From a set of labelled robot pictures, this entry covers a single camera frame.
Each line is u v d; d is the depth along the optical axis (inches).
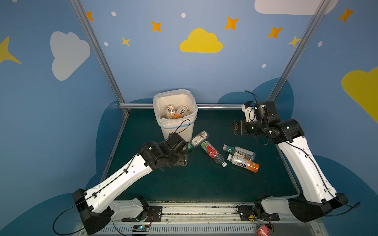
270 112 19.3
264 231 26.1
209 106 76.1
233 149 37.7
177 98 37.3
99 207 14.9
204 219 29.0
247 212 29.4
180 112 35.6
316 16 28.9
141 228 28.0
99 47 32.9
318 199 14.9
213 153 36.4
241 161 35.3
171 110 36.6
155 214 29.5
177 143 20.4
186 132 24.2
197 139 38.6
